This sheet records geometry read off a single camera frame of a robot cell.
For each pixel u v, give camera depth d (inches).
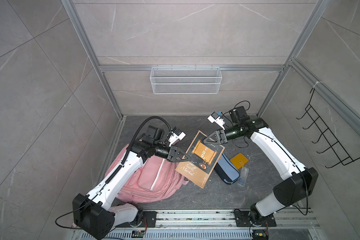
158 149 23.3
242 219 28.7
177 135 24.6
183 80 39.6
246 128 21.4
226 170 34.1
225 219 29.4
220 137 24.2
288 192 19.6
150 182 31.1
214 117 25.5
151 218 28.7
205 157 25.4
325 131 26.6
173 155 22.4
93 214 14.7
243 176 34.5
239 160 36.5
